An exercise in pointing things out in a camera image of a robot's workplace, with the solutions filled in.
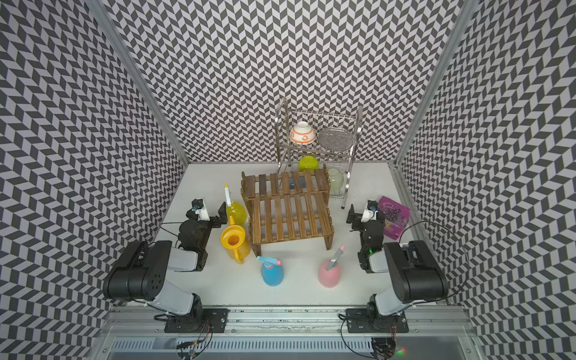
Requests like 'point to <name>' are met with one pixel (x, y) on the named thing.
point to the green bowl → (307, 163)
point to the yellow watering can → (236, 241)
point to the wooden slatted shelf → (289, 207)
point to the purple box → (395, 215)
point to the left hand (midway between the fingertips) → (213, 204)
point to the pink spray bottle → (329, 271)
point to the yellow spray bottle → (235, 209)
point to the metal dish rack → (289, 153)
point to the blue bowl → (292, 182)
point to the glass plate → (335, 139)
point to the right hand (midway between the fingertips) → (364, 209)
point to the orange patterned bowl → (302, 133)
